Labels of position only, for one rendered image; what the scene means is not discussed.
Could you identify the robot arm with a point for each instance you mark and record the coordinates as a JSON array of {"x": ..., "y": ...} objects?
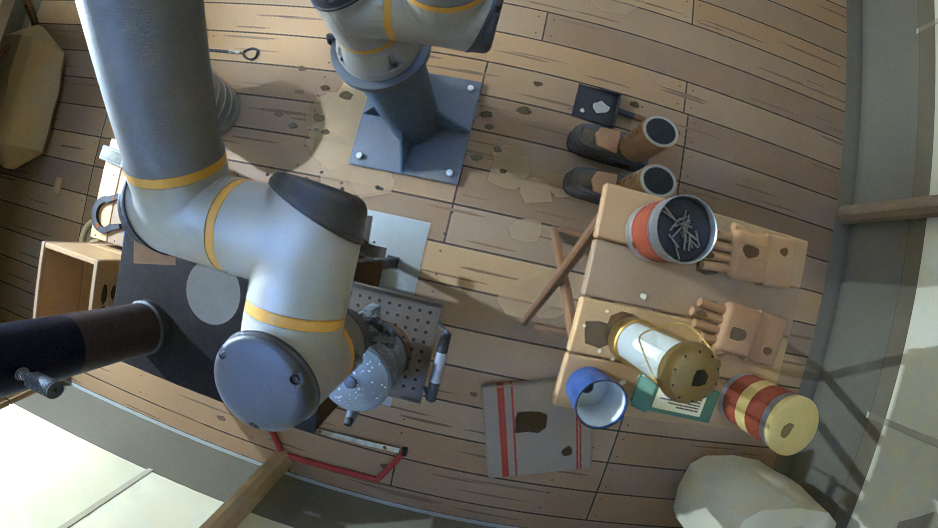
[{"x": 161, "y": 95}]

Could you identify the grey perforated warming shelf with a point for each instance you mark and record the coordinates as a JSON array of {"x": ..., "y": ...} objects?
[{"x": 419, "y": 322}]

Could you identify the grey speckled coffee pot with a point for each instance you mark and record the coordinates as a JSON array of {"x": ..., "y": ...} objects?
[{"x": 375, "y": 374}]

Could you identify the grey round stove lid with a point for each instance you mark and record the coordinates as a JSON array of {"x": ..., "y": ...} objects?
[{"x": 212, "y": 299}]

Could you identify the dark metal tent peg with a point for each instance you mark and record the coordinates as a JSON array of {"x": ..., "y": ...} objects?
[{"x": 238, "y": 53}]

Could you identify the black tent stove body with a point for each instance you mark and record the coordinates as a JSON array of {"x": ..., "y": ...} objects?
[{"x": 157, "y": 322}]

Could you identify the brown wooden tent pole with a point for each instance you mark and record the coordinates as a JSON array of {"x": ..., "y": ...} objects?
[{"x": 887, "y": 210}]

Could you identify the grey metal floor sheet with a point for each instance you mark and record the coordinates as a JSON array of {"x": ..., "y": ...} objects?
[{"x": 401, "y": 242}]

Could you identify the brown wooden stick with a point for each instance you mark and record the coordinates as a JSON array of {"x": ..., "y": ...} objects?
[
  {"x": 560, "y": 271},
  {"x": 564, "y": 293}
]

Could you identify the tan wooden bench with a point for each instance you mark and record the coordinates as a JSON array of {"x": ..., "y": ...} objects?
[{"x": 630, "y": 282}]

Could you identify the dark boot with tan shaft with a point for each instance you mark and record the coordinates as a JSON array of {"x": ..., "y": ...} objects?
[
  {"x": 623, "y": 143},
  {"x": 623, "y": 182}
]

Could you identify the grey cloth with red stripes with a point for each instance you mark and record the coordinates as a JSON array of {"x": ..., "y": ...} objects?
[{"x": 535, "y": 429}]

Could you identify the blue enamel mug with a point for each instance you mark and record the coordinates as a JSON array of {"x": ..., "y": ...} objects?
[{"x": 597, "y": 399}]

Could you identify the red tin of nails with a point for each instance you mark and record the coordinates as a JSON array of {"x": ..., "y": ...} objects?
[{"x": 670, "y": 231}]

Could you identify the black square dustpan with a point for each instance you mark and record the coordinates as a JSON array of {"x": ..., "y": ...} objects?
[{"x": 597, "y": 105}]

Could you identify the white and brass lantern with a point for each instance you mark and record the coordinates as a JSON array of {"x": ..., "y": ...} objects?
[{"x": 663, "y": 355}]

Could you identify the green book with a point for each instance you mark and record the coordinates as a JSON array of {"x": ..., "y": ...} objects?
[{"x": 645, "y": 399}]

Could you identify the red bow saw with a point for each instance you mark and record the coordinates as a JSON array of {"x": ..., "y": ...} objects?
[{"x": 344, "y": 469}]

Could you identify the tan work glove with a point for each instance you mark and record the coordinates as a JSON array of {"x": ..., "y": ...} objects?
[
  {"x": 740, "y": 330},
  {"x": 762, "y": 256}
]

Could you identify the brown wooden beam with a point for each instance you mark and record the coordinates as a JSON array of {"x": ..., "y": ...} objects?
[{"x": 245, "y": 491}]

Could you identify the red and gold tin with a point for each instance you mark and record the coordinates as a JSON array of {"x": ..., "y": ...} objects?
[{"x": 769, "y": 414}]

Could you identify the pale white sack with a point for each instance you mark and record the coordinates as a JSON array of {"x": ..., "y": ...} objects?
[{"x": 747, "y": 494}]

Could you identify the open wooden box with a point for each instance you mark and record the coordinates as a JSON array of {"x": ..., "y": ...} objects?
[{"x": 70, "y": 282}]

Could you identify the pale cot mattress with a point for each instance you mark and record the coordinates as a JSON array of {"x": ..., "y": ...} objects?
[{"x": 66, "y": 476}]

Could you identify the tan canvas bag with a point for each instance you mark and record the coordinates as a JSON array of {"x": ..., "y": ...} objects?
[{"x": 29, "y": 95}]

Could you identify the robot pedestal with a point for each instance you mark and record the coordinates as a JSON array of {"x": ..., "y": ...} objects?
[{"x": 410, "y": 124}]

